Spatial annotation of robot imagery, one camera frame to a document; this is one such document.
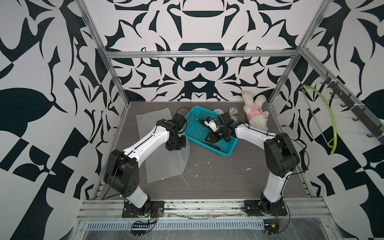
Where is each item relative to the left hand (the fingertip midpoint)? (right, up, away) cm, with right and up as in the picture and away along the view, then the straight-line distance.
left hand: (180, 145), depth 85 cm
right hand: (+17, +5, +10) cm, 20 cm away
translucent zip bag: (-9, -10, -1) cm, 13 cm away
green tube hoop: (+69, +3, -18) cm, 71 cm away
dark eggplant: (+20, -2, +9) cm, 22 cm away
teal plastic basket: (+10, +5, +18) cm, 21 cm away
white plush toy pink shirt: (+49, +15, +15) cm, 54 cm away
